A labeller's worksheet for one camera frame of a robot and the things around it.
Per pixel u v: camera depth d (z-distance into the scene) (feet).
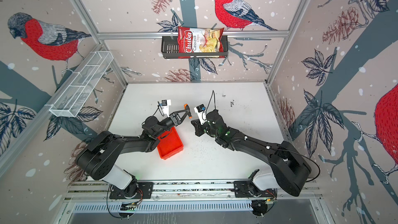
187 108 2.61
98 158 1.49
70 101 2.34
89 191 2.48
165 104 2.47
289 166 1.42
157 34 5.43
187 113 2.66
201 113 2.32
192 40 2.88
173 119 2.36
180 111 2.50
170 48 3.11
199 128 2.34
